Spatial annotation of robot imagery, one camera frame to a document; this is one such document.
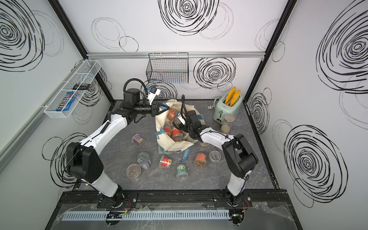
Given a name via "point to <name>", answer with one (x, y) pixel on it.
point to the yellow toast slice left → (230, 95)
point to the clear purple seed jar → (138, 138)
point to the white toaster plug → (210, 107)
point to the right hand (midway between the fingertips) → (186, 118)
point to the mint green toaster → (222, 109)
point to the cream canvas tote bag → (172, 139)
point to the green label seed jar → (214, 156)
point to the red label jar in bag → (177, 135)
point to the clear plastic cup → (225, 128)
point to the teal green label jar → (181, 172)
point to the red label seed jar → (165, 162)
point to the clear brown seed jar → (133, 170)
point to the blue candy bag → (68, 105)
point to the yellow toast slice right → (235, 97)
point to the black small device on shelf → (83, 86)
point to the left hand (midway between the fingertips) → (168, 108)
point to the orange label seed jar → (201, 160)
